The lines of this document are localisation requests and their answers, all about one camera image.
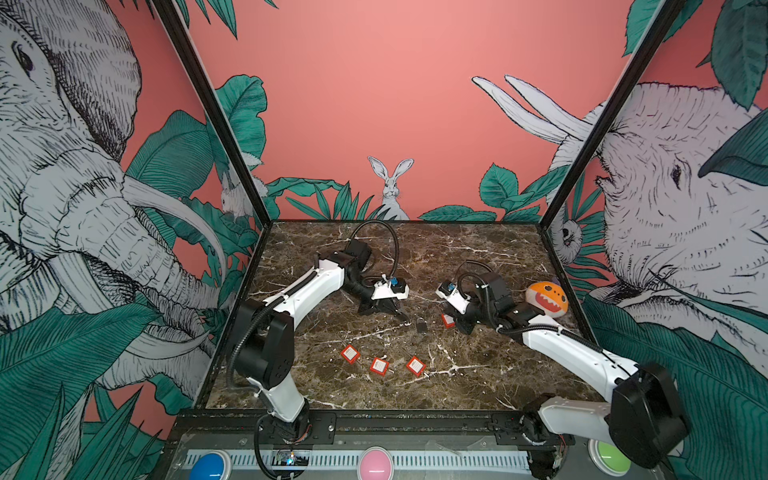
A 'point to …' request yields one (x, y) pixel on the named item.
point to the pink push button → (376, 463)
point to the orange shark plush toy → (547, 298)
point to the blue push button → (213, 465)
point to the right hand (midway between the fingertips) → (444, 305)
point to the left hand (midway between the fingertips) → (394, 304)
